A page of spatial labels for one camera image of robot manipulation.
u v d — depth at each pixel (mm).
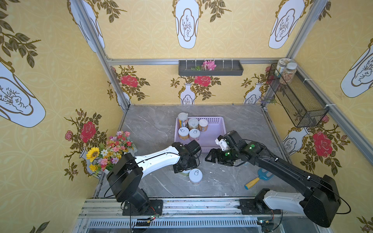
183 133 976
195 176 793
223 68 921
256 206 648
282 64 852
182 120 951
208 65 878
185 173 818
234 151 601
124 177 433
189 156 615
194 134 974
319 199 381
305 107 801
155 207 737
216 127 1059
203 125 1004
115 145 781
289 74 798
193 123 998
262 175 812
